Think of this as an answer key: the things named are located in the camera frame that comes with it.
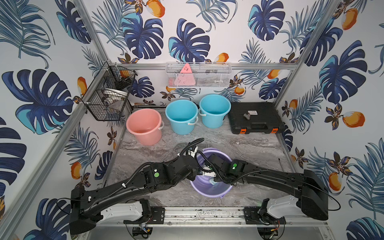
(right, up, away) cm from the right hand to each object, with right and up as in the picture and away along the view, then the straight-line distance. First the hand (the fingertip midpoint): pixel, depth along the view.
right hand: (216, 164), depth 82 cm
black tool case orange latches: (+32, +27, +25) cm, 49 cm away
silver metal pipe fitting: (+27, +28, +24) cm, 46 cm away
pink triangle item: (-17, +51, +8) cm, 54 cm away
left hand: (-10, +2, -10) cm, 14 cm away
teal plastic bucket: (-21, +30, +19) cm, 41 cm away
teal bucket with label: (+2, +34, +29) cm, 44 cm away
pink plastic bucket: (-43, +22, +12) cm, 50 cm away
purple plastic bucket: (-8, -11, 0) cm, 14 cm away
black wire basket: (-61, +37, +2) cm, 72 cm away
